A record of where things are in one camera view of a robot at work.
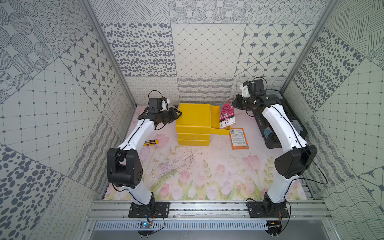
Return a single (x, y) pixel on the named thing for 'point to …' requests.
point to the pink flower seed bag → (227, 117)
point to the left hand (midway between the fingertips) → (179, 112)
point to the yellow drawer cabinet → (193, 126)
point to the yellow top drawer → (215, 122)
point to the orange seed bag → (238, 139)
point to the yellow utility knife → (150, 142)
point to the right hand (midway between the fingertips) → (233, 104)
